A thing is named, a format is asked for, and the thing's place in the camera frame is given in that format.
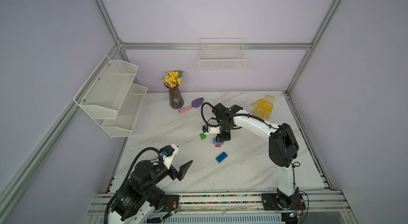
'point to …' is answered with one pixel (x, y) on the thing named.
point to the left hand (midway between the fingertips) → (183, 156)
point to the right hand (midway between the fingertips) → (222, 137)
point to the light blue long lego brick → (214, 142)
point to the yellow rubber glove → (265, 105)
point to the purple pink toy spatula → (196, 103)
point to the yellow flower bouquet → (172, 78)
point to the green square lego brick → (202, 136)
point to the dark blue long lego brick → (221, 157)
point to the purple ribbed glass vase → (176, 97)
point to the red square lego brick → (218, 146)
